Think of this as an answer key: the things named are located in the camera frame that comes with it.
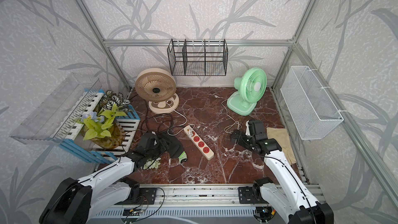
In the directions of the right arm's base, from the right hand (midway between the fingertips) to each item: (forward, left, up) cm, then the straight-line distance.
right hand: (236, 137), depth 82 cm
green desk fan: (+24, -10, +13) cm, 29 cm away
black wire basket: (+53, +22, +13) cm, 59 cm away
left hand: (0, +37, -8) cm, 38 cm away
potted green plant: (-2, +63, +13) cm, 64 cm away
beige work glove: (+6, -30, -11) cm, 33 cm away
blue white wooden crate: (-8, +71, +20) cm, 74 cm away
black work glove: (-1, +34, -10) cm, 36 cm away
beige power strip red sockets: (-2, +18, -8) cm, 20 cm away
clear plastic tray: (0, +82, +19) cm, 84 cm away
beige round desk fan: (+27, +44, +12) cm, 53 cm away
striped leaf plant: (+16, +67, +15) cm, 70 cm away
